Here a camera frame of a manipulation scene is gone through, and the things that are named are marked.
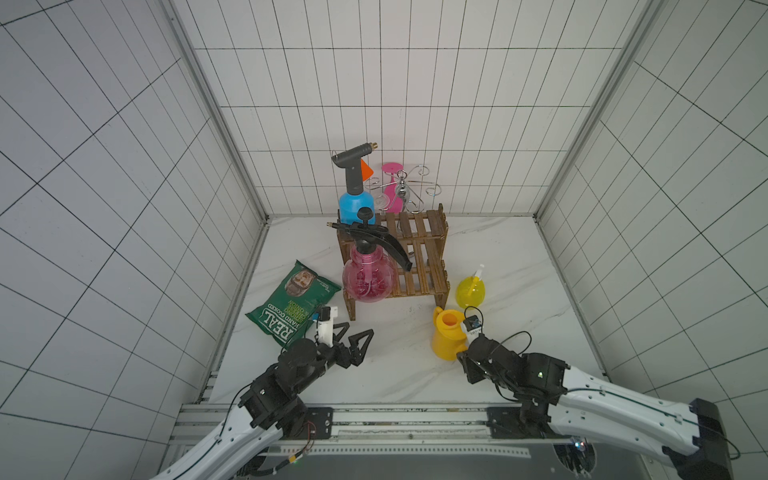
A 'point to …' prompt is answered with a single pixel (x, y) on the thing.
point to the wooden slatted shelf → (422, 237)
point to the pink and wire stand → (398, 193)
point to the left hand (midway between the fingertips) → (356, 334)
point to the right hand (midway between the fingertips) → (453, 358)
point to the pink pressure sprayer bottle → (370, 272)
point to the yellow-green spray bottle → (471, 291)
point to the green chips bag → (288, 308)
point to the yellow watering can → (449, 335)
